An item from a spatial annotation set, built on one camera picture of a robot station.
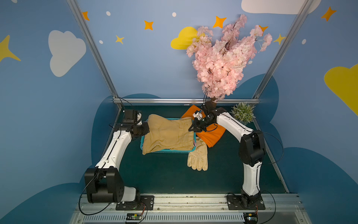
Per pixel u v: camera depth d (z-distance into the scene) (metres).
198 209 0.73
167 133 0.87
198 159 0.90
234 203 0.74
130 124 0.59
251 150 0.53
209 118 0.71
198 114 0.84
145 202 0.76
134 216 0.72
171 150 0.83
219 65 0.67
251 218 0.73
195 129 0.82
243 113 0.94
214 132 1.01
